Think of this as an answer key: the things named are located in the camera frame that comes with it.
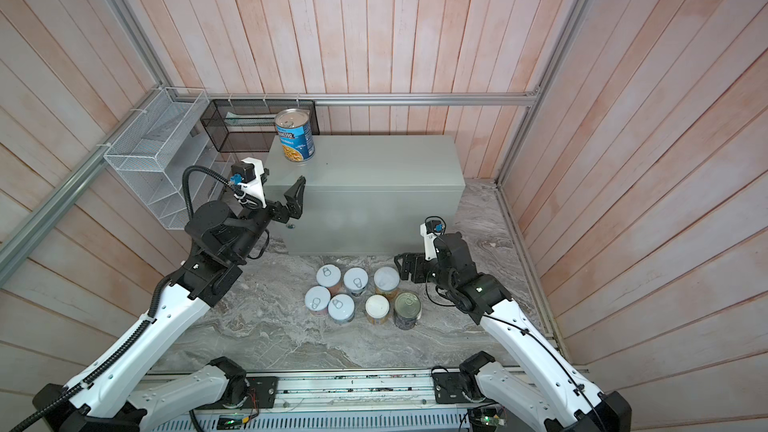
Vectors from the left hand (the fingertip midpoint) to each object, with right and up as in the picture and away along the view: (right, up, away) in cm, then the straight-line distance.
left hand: (287, 180), depth 64 cm
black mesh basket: (-20, +19, +24) cm, 37 cm away
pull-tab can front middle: (+10, -34, +18) cm, 40 cm away
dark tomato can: (+28, -33, +14) cm, 45 cm away
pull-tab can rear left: (+5, -26, +24) cm, 36 cm away
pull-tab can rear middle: (+13, -28, +24) cm, 39 cm away
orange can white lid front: (+20, -34, +17) cm, 43 cm away
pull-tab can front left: (+2, -32, +20) cm, 38 cm away
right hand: (+28, -19, +13) cm, 36 cm away
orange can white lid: (+22, -27, +21) cm, 41 cm away
